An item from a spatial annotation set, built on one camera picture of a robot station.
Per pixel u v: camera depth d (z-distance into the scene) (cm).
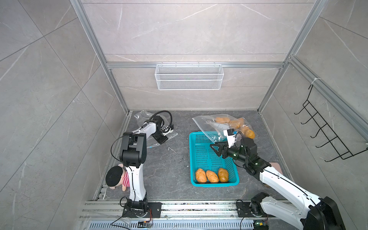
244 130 101
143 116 107
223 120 104
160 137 90
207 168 88
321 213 39
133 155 55
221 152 68
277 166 88
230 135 68
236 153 66
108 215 72
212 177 80
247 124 102
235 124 96
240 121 99
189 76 100
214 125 102
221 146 67
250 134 96
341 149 61
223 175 81
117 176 78
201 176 81
